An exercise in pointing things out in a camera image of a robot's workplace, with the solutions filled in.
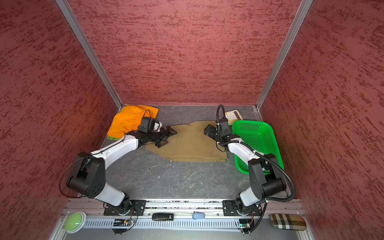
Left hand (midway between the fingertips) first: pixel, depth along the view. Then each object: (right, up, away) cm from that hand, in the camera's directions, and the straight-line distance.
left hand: (173, 139), depth 87 cm
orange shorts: (-33, +12, +16) cm, 39 cm away
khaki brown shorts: (+10, -5, +12) cm, 16 cm away
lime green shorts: (-43, -1, +13) cm, 45 cm away
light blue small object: (+15, -34, -17) cm, 41 cm away
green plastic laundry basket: (+59, 0, +15) cm, 60 cm away
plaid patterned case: (+57, -36, -19) cm, 70 cm away
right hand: (+21, +2, +5) cm, 22 cm away
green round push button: (-44, -37, -18) cm, 60 cm away
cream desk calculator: (+42, +14, +26) cm, 52 cm away
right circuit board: (+38, -40, -15) cm, 57 cm away
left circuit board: (-24, -40, -15) cm, 48 cm away
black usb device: (-2, -35, -17) cm, 39 cm away
